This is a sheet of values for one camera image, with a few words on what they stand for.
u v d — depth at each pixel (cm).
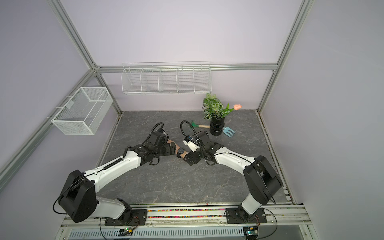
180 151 93
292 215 75
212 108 85
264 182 46
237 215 74
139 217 74
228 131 108
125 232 72
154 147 65
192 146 79
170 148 77
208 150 68
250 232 72
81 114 82
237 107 86
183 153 92
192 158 77
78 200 41
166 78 101
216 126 99
